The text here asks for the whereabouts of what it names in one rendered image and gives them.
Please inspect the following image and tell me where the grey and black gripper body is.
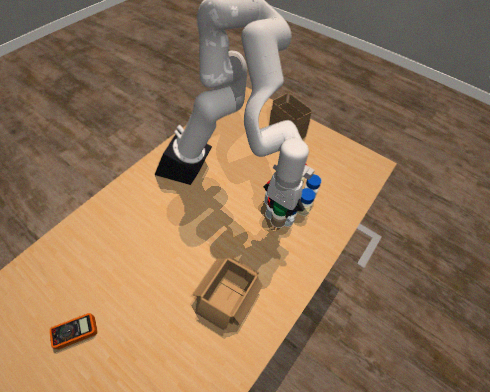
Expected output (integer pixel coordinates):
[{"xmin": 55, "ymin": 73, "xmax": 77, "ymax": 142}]
[{"xmin": 267, "ymin": 173, "xmax": 303, "ymax": 210}]

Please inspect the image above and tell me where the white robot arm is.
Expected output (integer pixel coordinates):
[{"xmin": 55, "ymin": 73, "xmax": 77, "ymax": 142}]
[{"xmin": 173, "ymin": 0, "xmax": 315, "ymax": 188}]

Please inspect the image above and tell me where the green-capped bottle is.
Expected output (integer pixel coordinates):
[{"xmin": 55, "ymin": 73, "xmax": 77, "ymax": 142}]
[{"xmin": 270, "ymin": 202, "xmax": 288, "ymax": 228}]

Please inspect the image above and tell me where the orange digital multimeter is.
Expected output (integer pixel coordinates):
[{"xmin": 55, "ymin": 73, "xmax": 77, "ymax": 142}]
[{"xmin": 50, "ymin": 313, "xmax": 98, "ymax": 350}]

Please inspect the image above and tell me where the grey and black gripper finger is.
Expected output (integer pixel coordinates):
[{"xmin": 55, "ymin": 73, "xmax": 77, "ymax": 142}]
[
  {"xmin": 263, "ymin": 183, "xmax": 275, "ymax": 208},
  {"xmin": 285, "ymin": 199, "xmax": 305, "ymax": 218}
]

